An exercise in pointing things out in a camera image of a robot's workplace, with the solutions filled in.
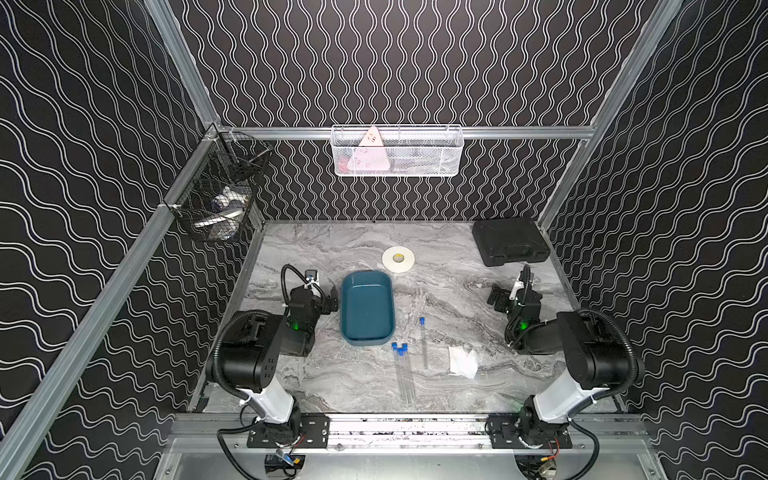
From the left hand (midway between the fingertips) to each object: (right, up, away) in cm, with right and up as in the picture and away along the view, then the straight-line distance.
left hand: (318, 282), depth 94 cm
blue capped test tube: (+33, -19, -6) cm, 38 cm away
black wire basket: (-27, +24, -10) cm, 38 cm away
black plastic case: (+66, +14, +13) cm, 69 cm away
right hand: (+62, -2, +2) cm, 62 cm away
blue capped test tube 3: (+26, -20, -6) cm, 33 cm away
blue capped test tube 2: (+24, -19, -5) cm, 31 cm away
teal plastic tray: (+16, -8, 0) cm, 17 cm away
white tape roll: (+26, +7, +15) cm, 31 cm away
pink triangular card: (+17, +37, -4) cm, 41 cm away
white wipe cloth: (+43, -22, -9) cm, 49 cm away
